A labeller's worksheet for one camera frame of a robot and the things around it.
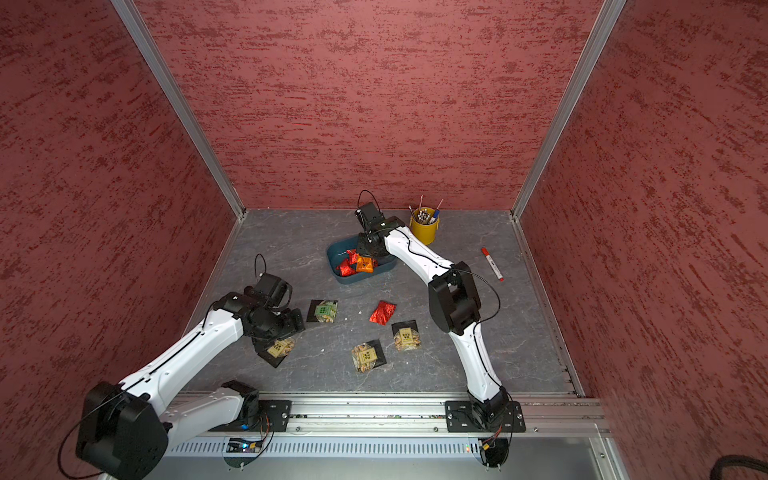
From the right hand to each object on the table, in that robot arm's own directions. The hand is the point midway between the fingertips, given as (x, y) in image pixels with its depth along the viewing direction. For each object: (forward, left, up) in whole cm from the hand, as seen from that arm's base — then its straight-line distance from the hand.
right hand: (367, 254), depth 95 cm
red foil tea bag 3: (-17, -5, -7) cm, 19 cm away
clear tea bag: (-30, 0, -9) cm, 31 cm away
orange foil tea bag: (-4, +1, +1) cm, 4 cm away
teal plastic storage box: (+6, +12, -6) cm, 14 cm away
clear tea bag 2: (-24, -12, -9) cm, 28 cm away
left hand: (-27, +21, -3) cm, 34 cm away
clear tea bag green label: (-16, +14, -9) cm, 23 cm away
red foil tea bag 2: (-2, +8, -5) cm, 10 cm away
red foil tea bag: (+5, +6, -7) cm, 10 cm away
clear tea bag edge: (-27, +25, -9) cm, 37 cm away
